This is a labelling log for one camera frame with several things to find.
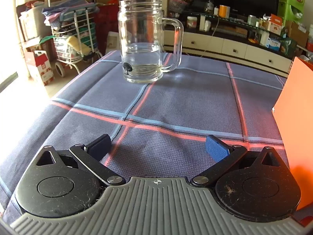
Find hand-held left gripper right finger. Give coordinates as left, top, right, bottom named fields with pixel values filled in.
left=190, top=135, right=282, bottom=188

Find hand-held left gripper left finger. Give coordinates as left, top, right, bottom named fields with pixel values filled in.
left=35, top=134, right=126, bottom=187

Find orange cardboard box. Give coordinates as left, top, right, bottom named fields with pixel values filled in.
left=271, top=57, right=313, bottom=227

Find blue plaid tablecloth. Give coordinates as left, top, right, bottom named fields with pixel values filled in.
left=0, top=50, right=297, bottom=226

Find red and white carton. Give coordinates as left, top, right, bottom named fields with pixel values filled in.
left=24, top=50, right=56, bottom=87

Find cream and black TV stand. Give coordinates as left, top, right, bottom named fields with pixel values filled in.
left=163, top=12, right=294, bottom=79

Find white paper bag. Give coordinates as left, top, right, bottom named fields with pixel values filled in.
left=106, top=31, right=121, bottom=55

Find blue tissue box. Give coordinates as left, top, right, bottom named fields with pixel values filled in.
left=266, top=38, right=282, bottom=51

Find green snack bag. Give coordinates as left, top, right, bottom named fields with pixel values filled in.
left=281, top=38, right=298, bottom=59

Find red bag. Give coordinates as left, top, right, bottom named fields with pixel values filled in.
left=94, top=3, right=121, bottom=54

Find orange and white box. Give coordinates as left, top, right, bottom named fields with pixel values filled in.
left=266, top=14, right=284, bottom=35

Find brown cardboard box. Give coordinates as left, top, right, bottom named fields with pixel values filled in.
left=285, top=21, right=310, bottom=49

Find pink plastic basket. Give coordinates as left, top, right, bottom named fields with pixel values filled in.
left=169, top=0, right=188, bottom=13

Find green stacked storage bins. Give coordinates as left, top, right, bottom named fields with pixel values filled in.
left=277, top=0, right=306, bottom=28

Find glass jar mug with handle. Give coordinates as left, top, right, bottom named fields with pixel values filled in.
left=118, top=0, right=184, bottom=84

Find white wire shopping trolley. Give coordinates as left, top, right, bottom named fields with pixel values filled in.
left=41, top=0, right=103, bottom=77

